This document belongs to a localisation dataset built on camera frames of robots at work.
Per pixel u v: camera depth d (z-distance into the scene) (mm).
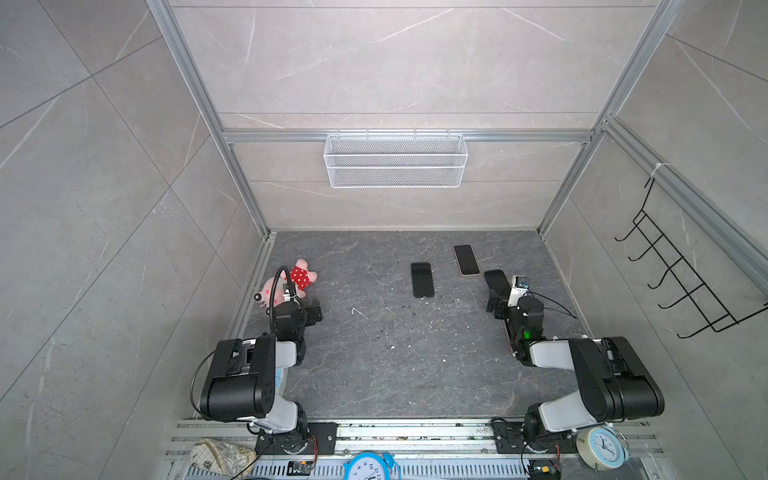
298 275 1000
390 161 1005
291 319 717
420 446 730
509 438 731
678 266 674
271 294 698
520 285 793
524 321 704
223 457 685
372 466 683
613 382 445
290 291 792
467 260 1111
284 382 813
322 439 732
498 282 1040
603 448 687
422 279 1044
